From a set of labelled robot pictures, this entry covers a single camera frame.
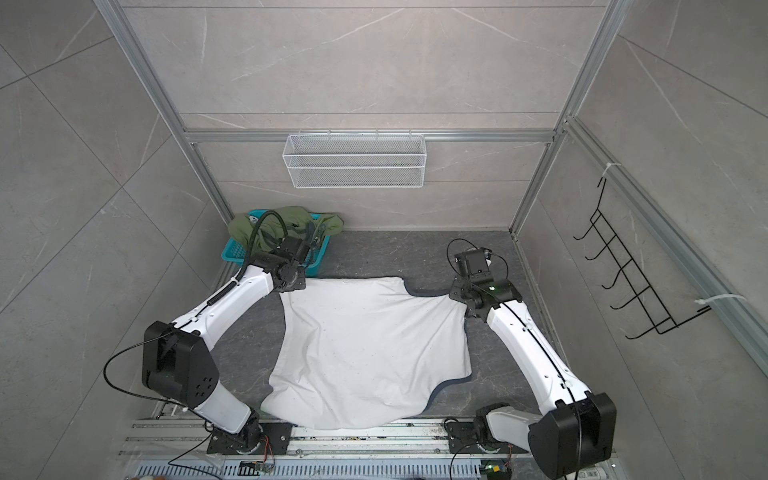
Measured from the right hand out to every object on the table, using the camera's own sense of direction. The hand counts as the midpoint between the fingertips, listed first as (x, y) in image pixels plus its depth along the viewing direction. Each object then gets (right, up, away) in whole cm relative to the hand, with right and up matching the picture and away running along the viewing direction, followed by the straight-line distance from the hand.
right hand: (465, 285), depth 82 cm
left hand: (-51, +3, +5) cm, 51 cm away
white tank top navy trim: (-29, -21, +6) cm, 37 cm away
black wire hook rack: (+35, -2, -20) cm, 40 cm away
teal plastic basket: (-76, +10, +23) cm, 80 cm away
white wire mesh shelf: (-33, +41, +19) cm, 56 cm away
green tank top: (-68, +18, +28) cm, 76 cm away
